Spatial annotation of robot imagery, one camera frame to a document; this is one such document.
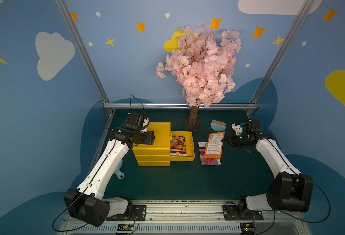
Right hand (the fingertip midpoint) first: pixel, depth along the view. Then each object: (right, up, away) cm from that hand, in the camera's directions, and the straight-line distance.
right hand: (223, 139), depth 85 cm
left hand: (-43, +3, -8) cm, 44 cm away
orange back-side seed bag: (-5, -4, +2) cm, 7 cm away
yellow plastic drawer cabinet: (-38, -8, -7) cm, 40 cm away
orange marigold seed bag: (-27, -6, +6) cm, 28 cm away
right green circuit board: (+8, -45, -12) cm, 47 cm away
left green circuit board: (-54, -43, -13) cm, 70 cm away
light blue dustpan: (-61, -20, -1) cm, 65 cm away
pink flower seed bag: (-10, -7, +14) cm, 19 cm away
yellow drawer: (-20, -10, +3) cm, 22 cm away
